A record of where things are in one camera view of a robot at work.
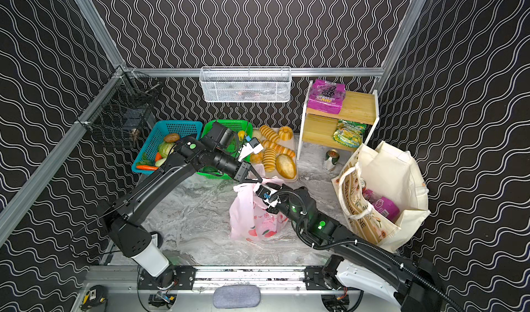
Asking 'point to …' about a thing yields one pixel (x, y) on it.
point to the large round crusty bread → (286, 166)
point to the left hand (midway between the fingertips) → (264, 181)
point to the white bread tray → (290, 144)
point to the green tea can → (332, 155)
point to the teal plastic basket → (183, 128)
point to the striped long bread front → (270, 159)
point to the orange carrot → (147, 167)
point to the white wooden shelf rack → (319, 127)
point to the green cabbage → (165, 148)
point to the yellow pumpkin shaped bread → (286, 133)
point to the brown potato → (172, 137)
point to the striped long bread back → (269, 134)
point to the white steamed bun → (257, 134)
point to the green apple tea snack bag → (349, 134)
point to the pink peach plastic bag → (250, 220)
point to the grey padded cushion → (237, 296)
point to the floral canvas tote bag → (379, 194)
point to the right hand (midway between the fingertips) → (265, 181)
